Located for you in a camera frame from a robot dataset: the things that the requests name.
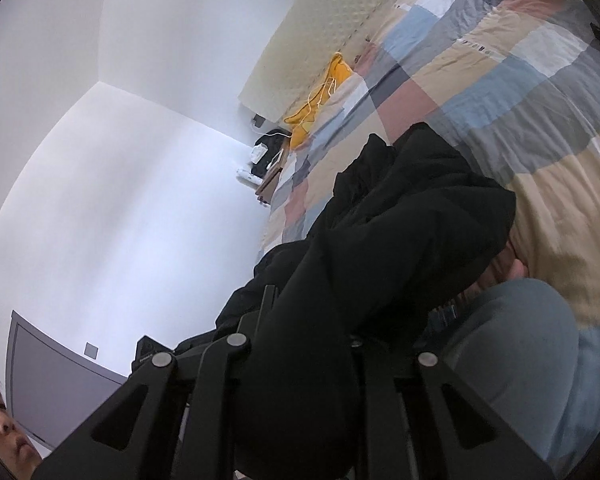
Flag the black puffer jacket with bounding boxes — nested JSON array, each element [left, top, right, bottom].
[[172, 120, 518, 480]]

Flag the person's right hand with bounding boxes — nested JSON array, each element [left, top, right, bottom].
[[458, 242, 529, 304]]

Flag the grey blue trousers leg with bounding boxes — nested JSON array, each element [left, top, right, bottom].
[[442, 278, 600, 478]]

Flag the grey door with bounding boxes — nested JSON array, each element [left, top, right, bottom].
[[4, 312, 126, 451]]

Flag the person's face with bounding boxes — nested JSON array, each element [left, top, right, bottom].
[[0, 391, 42, 480]]

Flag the wooden nightstand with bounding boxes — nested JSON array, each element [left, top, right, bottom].
[[256, 162, 283, 205]]

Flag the white bottle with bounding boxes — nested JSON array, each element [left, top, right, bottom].
[[236, 168, 263, 186]]

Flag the white box on bag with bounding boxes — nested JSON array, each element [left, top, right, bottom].
[[250, 144, 268, 164]]

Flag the orange yellow pillow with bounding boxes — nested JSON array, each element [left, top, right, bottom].
[[283, 52, 353, 151]]

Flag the checkered patchwork bed quilt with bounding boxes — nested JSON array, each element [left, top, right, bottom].
[[262, 0, 600, 327]]

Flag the cream quilted headboard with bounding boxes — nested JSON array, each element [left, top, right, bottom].
[[238, 0, 398, 122]]

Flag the dark wall socket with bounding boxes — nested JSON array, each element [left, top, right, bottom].
[[252, 114, 264, 128]]

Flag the white charging cable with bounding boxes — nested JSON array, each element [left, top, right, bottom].
[[264, 71, 342, 172]]

